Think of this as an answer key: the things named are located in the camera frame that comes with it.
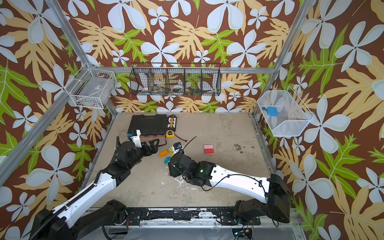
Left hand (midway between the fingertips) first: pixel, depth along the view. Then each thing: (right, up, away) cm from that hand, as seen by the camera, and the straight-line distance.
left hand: (152, 139), depth 79 cm
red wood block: (+33, -9, +17) cm, 38 cm away
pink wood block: (+33, -7, +19) cm, 39 cm away
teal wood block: (+6, -14, +13) cm, 20 cm away
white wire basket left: (-37, +30, +7) cm, 48 cm away
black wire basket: (+11, +38, +18) cm, 44 cm away
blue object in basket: (+69, +16, +7) cm, 71 cm away
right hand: (+11, -12, -6) cm, 17 cm away
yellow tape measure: (+6, +2, +25) cm, 26 cm away
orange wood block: (+4, -10, +18) cm, 21 cm away
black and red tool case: (-9, +8, +28) cm, 31 cm away
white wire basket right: (+76, +13, -1) cm, 77 cm away
